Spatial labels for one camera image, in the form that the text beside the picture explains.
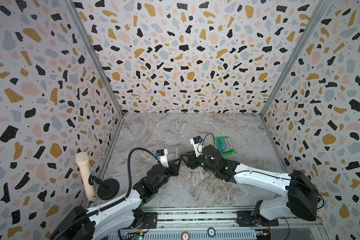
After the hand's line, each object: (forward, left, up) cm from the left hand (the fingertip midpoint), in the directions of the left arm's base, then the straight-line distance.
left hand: (184, 158), depth 77 cm
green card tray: (+12, -28, -16) cm, 34 cm away
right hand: (+1, +1, +4) cm, 4 cm away
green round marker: (-30, -13, -17) cm, 37 cm away
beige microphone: (-7, +42, +13) cm, 44 cm away
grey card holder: (+3, +1, +2) cm, 4 cm away
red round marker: (-31, 0, -16) cm, 35 cm away
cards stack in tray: (+18, -27, -15) cm, 36 cm away
